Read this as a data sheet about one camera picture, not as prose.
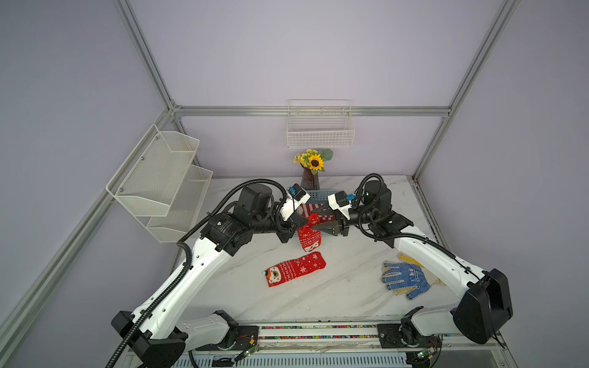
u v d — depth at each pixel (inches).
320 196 22.8
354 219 24.2
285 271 34.5
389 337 28.8
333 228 24.2
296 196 21.2
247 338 28.8
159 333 14.5
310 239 29.7
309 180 39.8
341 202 22.1
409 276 33.8
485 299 15.9
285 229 21.8
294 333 29.9
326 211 26.5
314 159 37.6
